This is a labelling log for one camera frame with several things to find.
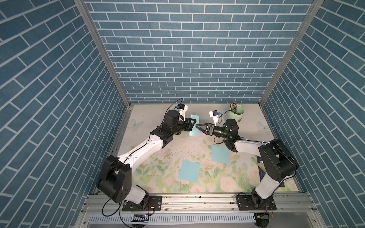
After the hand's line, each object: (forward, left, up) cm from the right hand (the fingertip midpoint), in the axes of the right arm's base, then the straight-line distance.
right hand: (199, 127), depth 81 cm
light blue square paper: (-3, +2, 0) cm, 4 cm away
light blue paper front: (-18, +4, -21) cm, 28 cm away
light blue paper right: (-6, -15, -20) cm, 26 cm away
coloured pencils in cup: (+23, -23, -3) cm, 32 cm away
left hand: (+1, 0, +4) cm, 4 cm away
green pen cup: (+19, -27, -9) cm, 34 cm away
